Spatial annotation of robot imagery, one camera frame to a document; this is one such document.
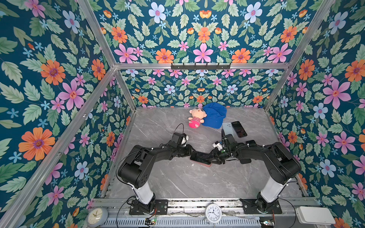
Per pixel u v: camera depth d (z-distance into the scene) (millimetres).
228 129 1057
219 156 805
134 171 465
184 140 812
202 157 963
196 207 749
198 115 1063
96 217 678
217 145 891
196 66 929
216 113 1114
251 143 985
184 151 836
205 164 867
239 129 1041
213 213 690
